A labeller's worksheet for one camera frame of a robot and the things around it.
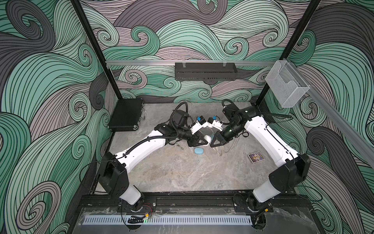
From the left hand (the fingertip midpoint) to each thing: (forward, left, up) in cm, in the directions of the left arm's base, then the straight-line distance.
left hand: (205, 138), depth 72 cm
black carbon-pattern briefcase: (+31, +54, -19) cm, 65 cm away
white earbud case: (0, -1, +1) cm, 2 cm away
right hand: (-3, -3, -2) cm, 5 cm away
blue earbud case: (+5, +1, -23) cm, 24 cm away
